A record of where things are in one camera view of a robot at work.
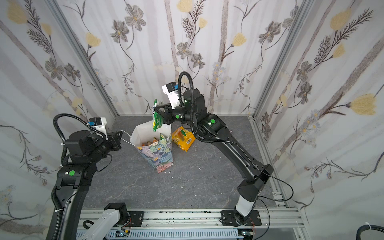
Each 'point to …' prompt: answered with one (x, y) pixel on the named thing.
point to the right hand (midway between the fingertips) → (157, 108)
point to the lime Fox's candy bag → (161, 136)
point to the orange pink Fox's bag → (155, 140)
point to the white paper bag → (155, 147)
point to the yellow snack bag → (183, 138)
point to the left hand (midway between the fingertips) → (123, 131)
